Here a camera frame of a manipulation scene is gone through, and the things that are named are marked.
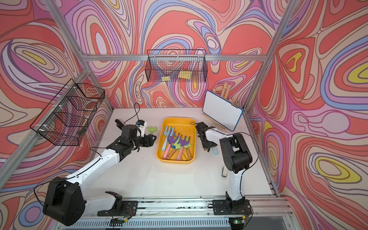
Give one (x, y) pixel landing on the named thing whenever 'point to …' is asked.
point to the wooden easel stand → (224, 93)
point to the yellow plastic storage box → (186, 126)
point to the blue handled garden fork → (166, 134)
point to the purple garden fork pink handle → (171, 140)
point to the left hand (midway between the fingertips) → (153, 137)
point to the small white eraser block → (224, 172)
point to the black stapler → (119, 123)
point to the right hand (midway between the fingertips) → (214, 147)
